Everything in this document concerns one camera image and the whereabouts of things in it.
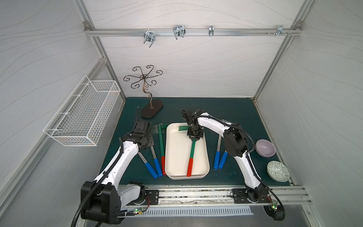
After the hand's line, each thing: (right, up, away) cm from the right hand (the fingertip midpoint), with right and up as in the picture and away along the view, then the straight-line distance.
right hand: (191, 138), depth 95 cm
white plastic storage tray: (-10, -8, -5) cm, 13 cm away
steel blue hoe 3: (+19, -11, -9) cm, 24 cm away
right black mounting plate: (+27, -21, -29) cm, 45 cm away
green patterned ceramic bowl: (+51, -17, -13) cm, 55 cm away
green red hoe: (-17, -11, -13) cm, 24 cm away
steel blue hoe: (-26, -15, -11) cm, 32 cm away
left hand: (-27, +1, -12) cm, 29 cm away
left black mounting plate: (-22, -27, -21) cm, 41 cm away
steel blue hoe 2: (+16, -9, -7) cm, 20 cm away
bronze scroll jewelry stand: (-31, +22, +17) cm, 41 cm away
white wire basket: (-56, +15, -26) cm, 63 cm away
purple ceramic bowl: (+48, -5, -4) cm, 49 cm away
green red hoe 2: (-1, -10, -9) cm, 13 cm away
